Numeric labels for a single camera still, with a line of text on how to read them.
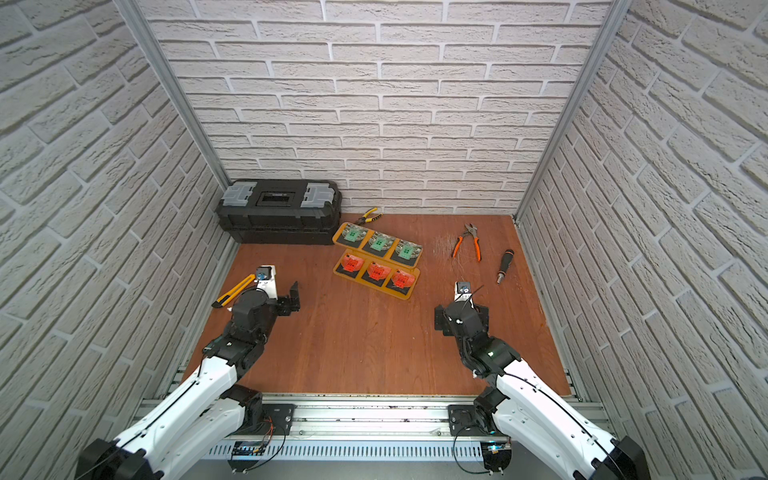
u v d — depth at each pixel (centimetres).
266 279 69
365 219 118
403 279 100
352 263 104
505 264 104
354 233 95
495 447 72
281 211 98
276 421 73
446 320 61
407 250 90
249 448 73
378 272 100
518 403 50
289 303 77
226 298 95
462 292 68
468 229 115
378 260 90
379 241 93
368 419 76
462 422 73
